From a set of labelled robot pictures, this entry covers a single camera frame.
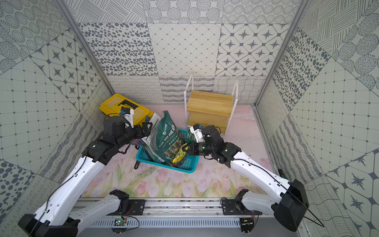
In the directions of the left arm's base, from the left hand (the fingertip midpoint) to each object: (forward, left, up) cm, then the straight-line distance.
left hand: (143, 122), depth 72 cm
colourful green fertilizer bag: (+1, -24, -14) cm, 27 cm away
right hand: (-10, -20, -9) cm, 25 cm away
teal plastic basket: (-9, -22, -31) cm, 39 cm away
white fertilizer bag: (-5, -2, -9) cm, 11 cm away
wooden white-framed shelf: (+19, -32, -10) cm, 38 cm away
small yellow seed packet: (-12, -19, -9) cm, 24 cm away
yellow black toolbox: (+22, +29, -12) cm, 39 cm away
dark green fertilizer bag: (-5, -11, -7) cm, 14 cm away
